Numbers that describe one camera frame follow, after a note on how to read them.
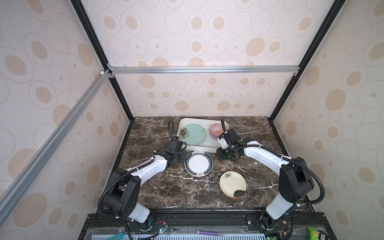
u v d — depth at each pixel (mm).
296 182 454
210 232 706
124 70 927
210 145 1037
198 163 950
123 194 431
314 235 686
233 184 847
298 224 734
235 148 643
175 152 697
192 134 1098
